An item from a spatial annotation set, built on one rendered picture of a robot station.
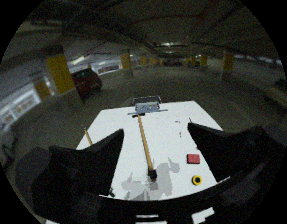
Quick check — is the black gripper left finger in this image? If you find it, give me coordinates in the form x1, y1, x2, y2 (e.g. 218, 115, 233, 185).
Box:
49, 128, 124, 197

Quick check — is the red rectangular block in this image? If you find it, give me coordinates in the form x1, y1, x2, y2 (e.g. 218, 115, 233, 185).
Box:
187, 153, 200, 164

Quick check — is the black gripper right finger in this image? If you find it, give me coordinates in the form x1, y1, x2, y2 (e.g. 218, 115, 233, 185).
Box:
187, 123, 263, 184

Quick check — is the yellow tape roll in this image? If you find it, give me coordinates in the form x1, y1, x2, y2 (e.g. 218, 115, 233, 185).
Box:
191, 176, 202, 185

